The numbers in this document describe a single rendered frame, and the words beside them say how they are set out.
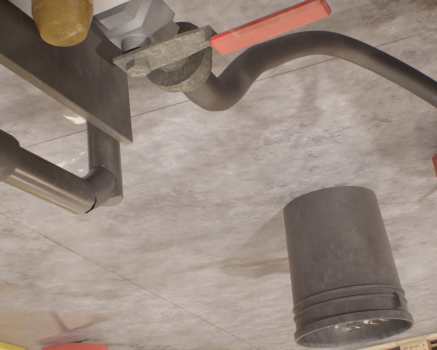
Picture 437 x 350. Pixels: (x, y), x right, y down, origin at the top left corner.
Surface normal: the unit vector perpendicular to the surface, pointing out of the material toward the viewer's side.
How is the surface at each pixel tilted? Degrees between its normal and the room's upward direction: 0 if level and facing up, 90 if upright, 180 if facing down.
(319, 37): 96
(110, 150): 91
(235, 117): 0
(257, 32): 0
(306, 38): 97
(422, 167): 0
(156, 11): 60
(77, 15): 73
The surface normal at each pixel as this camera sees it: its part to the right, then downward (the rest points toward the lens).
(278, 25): 0.12, 0.91
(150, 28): 0.83, 0.21
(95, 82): 0.89, -0.28
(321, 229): -0.45, -0.36
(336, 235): -0.15, -0.43
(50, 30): -0.09, 0.82
